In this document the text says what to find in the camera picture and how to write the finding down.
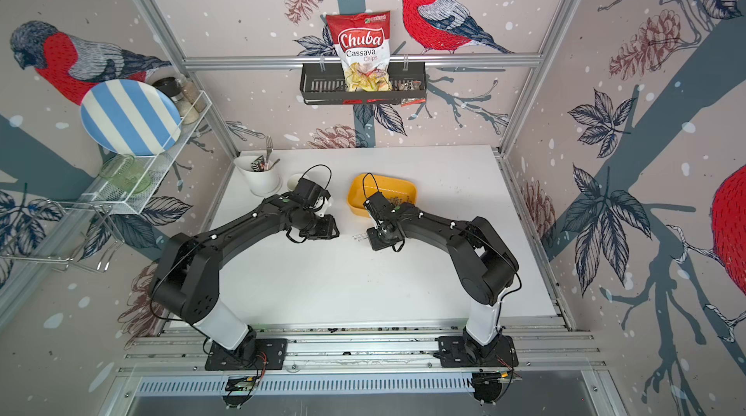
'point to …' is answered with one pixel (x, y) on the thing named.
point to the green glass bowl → (127, 173)
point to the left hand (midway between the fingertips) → (339, 227)
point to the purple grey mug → (293, 181)
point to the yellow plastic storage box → (364, 187)
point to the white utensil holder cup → (261, 183)
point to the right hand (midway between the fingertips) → (377, 239)
